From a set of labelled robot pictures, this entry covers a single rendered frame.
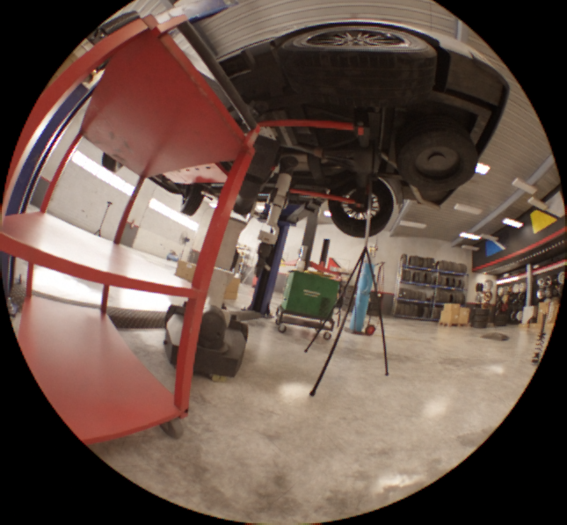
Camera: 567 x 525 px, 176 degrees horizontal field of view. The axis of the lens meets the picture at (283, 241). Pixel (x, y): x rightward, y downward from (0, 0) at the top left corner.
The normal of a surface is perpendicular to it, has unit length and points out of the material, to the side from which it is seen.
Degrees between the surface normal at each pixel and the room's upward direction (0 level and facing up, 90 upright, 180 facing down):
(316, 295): 86
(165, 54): 180
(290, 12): 180
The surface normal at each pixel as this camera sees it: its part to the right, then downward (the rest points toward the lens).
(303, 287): 0.14, -0.27
